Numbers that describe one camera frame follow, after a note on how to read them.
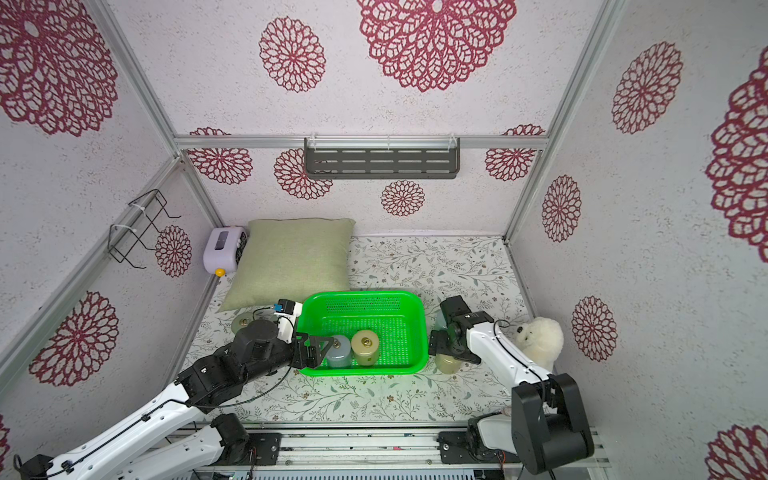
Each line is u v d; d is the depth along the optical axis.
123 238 0.73
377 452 0.74
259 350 0.53
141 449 0.45
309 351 0.63
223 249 1.06
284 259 0.98
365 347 0.82
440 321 0.90
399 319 0.97
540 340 0.72
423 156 0.94
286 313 0.63
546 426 0.41
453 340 0.72
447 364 0.83
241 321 0.87
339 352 0.83
